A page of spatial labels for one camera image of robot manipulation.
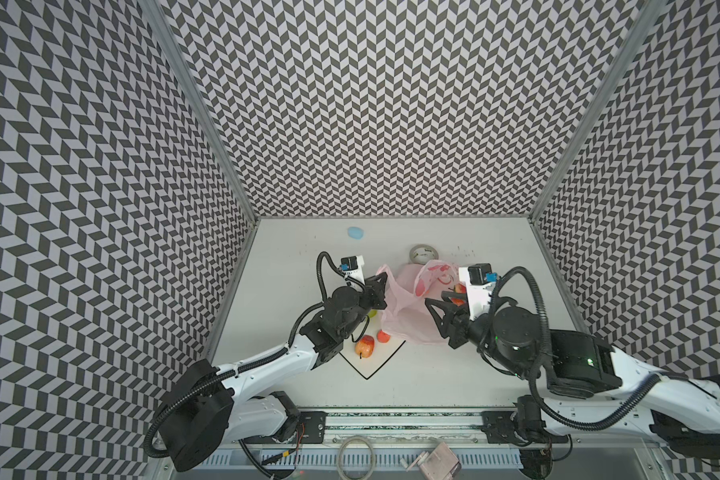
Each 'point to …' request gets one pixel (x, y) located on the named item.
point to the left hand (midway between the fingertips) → (389, 276)
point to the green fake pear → (372, 313)
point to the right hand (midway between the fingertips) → (434, 310)
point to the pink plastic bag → (406, 316)
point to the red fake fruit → (364, 347)
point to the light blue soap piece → (355, 232)
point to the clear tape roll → (422, 253)
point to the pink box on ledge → (440, 464)
